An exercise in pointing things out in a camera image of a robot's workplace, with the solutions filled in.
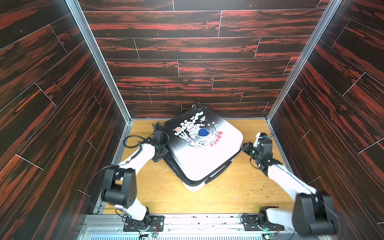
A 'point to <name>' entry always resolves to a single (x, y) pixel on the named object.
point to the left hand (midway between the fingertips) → (164, 153)
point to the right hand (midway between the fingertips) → (246, 142)
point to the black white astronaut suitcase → (203, 146)
